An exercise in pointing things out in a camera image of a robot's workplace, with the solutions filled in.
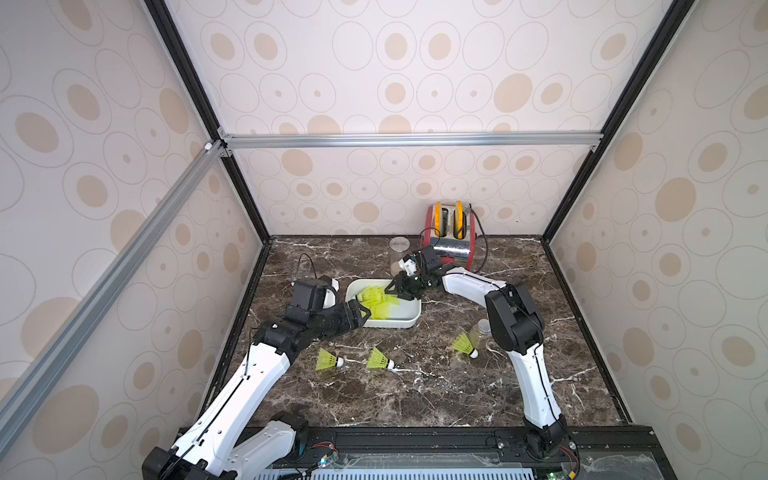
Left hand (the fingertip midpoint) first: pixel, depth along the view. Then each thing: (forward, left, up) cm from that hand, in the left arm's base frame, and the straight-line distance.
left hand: (368, 316), depth 73 cm
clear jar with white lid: (+30, -8, -7) cm, 31 cm away
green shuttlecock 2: (+13, -2, -18) cm, 22 cm away
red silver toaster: (+34, -25, -3) cm, 42 cm away
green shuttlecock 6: (+1, -27, -18) cm, 32 cm away
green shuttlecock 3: (+16, -5, -18) cm, 24 cm away
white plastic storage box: (+11, -11, -18) cm, 24 cm away
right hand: (+16, -3, -17) cm, 23 cm away
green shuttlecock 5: (-4, -2, -18) cm, 19 cm away
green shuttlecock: (+18, +1, -17) cm, 25 cm away
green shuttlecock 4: (-4, +13, -18) cm, 23 cm away
